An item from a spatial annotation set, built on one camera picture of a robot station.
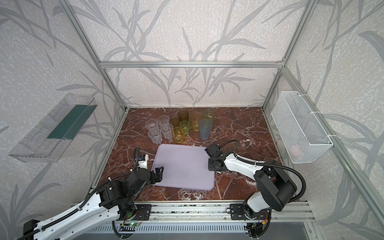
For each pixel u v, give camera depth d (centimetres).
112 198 51
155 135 102
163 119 108
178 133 103
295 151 74
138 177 55
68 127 62
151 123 105
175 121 108
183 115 105
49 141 63
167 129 104
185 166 88
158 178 68
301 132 63
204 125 101
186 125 105
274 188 43
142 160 67
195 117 105
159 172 71
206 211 75
